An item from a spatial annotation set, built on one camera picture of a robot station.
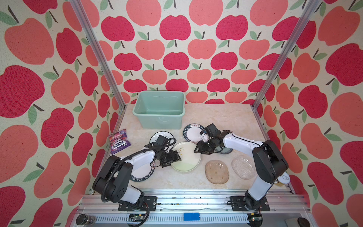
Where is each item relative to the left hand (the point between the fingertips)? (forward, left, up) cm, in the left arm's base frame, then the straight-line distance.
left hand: (178, 164), depth 86 cm
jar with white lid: (-10, -60, +2) cm, 60 cm away
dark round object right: (-30, -56, +8) cm, 63 cm away
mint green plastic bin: (+43, +15, +3) cm, 46 cm away
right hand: (+6, -12, +1) cm, 13 cm away
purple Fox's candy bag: (+16, +41, 0) cm, 44 cm away
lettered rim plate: (-5, +21, -3) cm, 22 cm away
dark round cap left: (-28, +42, +6) cm, 51 cm away
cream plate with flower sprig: (+2, -8, 0) cm, 8 cm away
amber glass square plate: (-4, -24, -4) cm, 25 cm away
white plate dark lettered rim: (+26, -10, -4) cm, 28 cm away
